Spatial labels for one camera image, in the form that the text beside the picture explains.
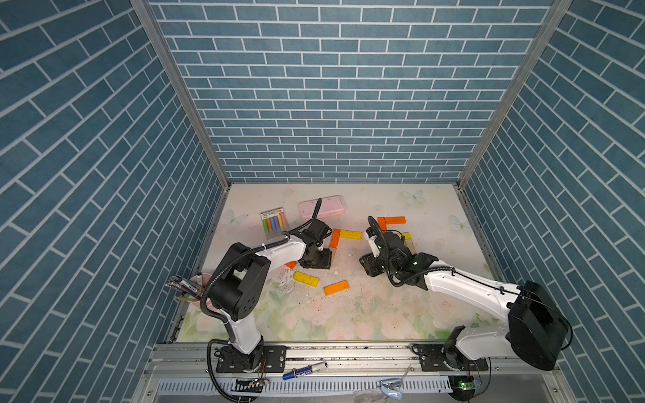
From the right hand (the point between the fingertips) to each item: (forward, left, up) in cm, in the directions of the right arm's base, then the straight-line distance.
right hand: (367, 258), depth 85 cm
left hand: (+1, +13, -9) cm, 15 cm away
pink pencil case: (+27, +14, -7) cm, 32 cm away
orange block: (+23, -8, -10) cm, 27 cm away
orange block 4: (0, +27, -9) cm, 29 cm away
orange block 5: (-7, +10, -10) cm, 16 cm away
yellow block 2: (+16, +6, -9) cm, 19 cm away
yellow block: (+17, -17, -9) cm, 26 cm away
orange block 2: (+26, -14, -10) cm, 31 cm away
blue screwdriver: (-33, +17, -8) cm, 38 cm away
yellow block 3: (-5, +21, -9) cm, 23 cm away
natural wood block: (+12, -18, -9) cm, 24 cm away
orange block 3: (+13, +12, -9) cm, 20 cm away
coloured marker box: (+18, +38, -8) cm, 43 cm away
